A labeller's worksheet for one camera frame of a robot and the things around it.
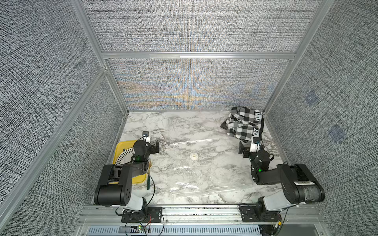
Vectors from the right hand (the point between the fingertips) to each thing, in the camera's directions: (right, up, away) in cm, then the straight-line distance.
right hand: (249, 138), depth 90 cm
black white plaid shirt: (+3, +9, +17) cm, 19 cm away
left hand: (-60, -1, +4) cm, 60 cm away
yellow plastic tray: (-83, -7, +9) cm, 84 cm away
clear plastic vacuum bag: (-27, -17, +1) cm, 32 cm away
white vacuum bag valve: (-34, -12, +4) cm, 36 cm away
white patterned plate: (-76, -12, +2) cm, 77 cm away
